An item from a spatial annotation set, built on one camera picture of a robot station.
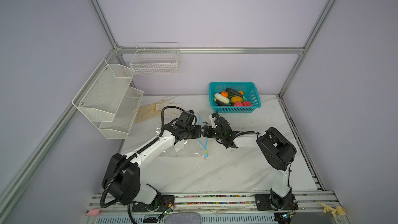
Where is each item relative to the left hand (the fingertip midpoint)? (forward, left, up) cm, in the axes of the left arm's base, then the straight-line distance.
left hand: (199, 133), depth 83 cm
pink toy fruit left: (+29, -27, -7) cm, 40 cm away
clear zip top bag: (-6, +1, -3) cm, 7 cm away
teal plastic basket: (+40, -38, -8) cm, 56 cm away
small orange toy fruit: (+42, -31, -9) cm, 53 cm away
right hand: (+6, 0, -7) cm, 9 cm away
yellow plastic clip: (-34, -66, -12) cm, 75 cm away
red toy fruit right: (+29, -33, -7) cm, 44 cm away
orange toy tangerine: (+41, -18, -9) cm, 46 cm away
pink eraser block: (-35, +49, -13) cm, 61 cm away
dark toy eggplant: (+41, -23, -6) cm, 47 cm away
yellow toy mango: (+35, -27, -9) cm, 45 cm away
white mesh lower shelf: (-3, +39, +9) cm, 40 cm away
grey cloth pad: (-37, +7, -11) cm, 40 cm away
